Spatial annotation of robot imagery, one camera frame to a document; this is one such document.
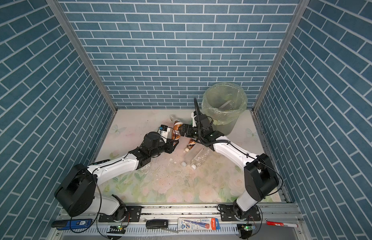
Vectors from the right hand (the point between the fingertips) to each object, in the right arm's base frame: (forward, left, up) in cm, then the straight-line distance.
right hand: (182, 127), depth 84 cm
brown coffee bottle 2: (-4, +3, -1) cm, 5 cm away
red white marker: (-40, -52, -20) cm, 68 cm away
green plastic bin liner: (+28, -26, -5) cm, 38 cm away
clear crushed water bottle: (-10, -11, -16) cm, 22 cm away
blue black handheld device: (-48, +44, -16) cm, 67 cm away
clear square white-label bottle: (+23, +12, -18) cm, 31 cm away
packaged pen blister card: (-43, -12, -19) cm, 49 cm away
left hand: (-6, +3, -6) cm, 9 cm away
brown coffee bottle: (-1, -4, -17) cm, 17 cm away
